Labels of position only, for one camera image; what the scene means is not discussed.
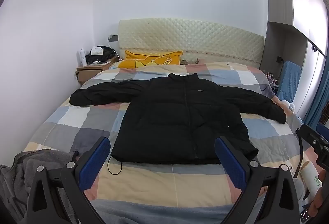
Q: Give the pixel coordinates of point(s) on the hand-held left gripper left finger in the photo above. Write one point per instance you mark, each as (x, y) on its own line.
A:
(94, 163)

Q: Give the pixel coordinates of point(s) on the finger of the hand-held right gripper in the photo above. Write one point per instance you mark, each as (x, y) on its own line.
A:
(323, 129)

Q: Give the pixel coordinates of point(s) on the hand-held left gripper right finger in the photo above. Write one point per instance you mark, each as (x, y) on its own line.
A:
(231, 165)

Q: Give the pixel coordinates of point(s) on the black puffer jacket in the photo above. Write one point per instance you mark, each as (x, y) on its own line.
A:
(180, 121)

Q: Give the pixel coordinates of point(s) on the person's right hand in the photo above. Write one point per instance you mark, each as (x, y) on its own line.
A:
(321, 193)

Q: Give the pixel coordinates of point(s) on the blue curtain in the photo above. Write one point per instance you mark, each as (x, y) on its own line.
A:
(320, 100)

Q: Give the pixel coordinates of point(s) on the white bottle with leaf print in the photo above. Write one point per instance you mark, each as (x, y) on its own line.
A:
(311, 177)

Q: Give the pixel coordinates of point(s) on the white plush balls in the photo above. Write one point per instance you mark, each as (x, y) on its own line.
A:
(289, 106)

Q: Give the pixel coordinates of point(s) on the checked patchwork duvet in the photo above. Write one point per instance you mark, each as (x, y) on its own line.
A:
(180, 183)

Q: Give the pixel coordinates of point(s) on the blue towel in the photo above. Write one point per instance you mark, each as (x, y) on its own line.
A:
(289, 82)

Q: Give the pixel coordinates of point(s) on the grey fleece blanket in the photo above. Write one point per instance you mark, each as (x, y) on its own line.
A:
(15, 183)

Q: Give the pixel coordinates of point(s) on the wooden nightstand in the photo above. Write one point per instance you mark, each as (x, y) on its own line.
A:
(87, 76)

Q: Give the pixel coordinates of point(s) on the light blue patterned pillow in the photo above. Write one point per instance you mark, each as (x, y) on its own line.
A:
(114, 67)

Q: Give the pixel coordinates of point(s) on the white tablet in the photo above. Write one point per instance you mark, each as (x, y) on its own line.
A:
(103, 62)

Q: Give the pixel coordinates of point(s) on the white spray bottle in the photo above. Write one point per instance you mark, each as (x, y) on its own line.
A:
(82, 57)

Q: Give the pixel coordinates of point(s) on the yellow pillow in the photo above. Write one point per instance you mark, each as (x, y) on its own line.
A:
(133, 59)

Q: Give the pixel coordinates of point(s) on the black bag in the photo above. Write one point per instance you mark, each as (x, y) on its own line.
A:
(109, 53)

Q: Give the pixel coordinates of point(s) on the white tissue box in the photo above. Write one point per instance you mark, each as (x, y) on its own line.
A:
(96, 51)

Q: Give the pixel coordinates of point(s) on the cream quilted headboard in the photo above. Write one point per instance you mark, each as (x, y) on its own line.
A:
(192, 36)

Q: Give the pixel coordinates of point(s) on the black wall switch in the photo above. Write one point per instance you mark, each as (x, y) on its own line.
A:
(279, 59)

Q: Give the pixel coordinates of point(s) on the grey wall socket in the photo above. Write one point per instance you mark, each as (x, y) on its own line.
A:
(113, 38)

